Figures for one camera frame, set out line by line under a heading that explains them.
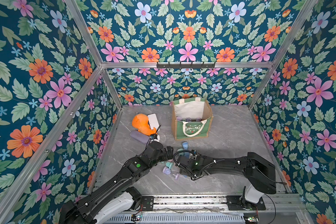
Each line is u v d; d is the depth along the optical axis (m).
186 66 0.93
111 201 0.55
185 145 0.93
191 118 1.08
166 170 0.82
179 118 1.00
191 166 0.63
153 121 1.05
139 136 0.98
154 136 0.69
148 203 0.74
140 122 0.99
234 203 0.74
